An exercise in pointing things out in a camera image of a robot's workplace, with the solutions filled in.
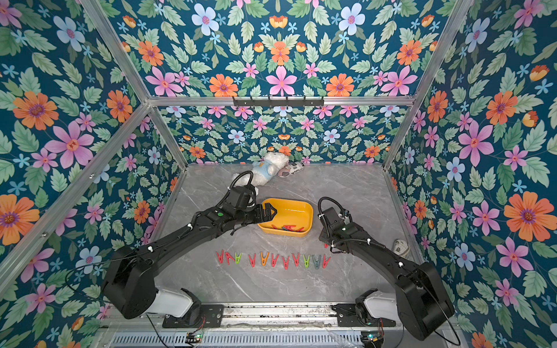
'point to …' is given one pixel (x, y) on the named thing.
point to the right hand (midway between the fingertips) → (328, 237)
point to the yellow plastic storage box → (293, 217)
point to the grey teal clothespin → (316, 261)
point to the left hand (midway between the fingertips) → (272, 212)
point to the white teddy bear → (265, 170)
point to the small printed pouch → (290, 169)
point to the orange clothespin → (264, 259)
